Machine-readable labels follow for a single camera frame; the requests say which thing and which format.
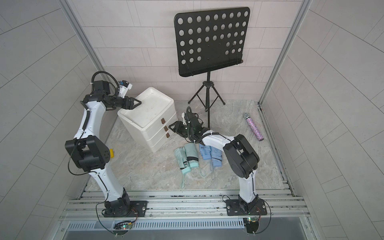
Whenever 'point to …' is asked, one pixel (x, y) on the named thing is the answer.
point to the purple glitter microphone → (252, 127)
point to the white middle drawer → (159, 130)
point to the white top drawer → (160, 122)
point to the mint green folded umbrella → (182, 160)
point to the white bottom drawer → (155, 147)
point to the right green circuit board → (252, 219)
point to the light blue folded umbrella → (205, 151)
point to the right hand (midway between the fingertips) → (171, 128)
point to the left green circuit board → (123, 226)
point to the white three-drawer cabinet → (148, 123)
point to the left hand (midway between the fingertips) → (139, 99)
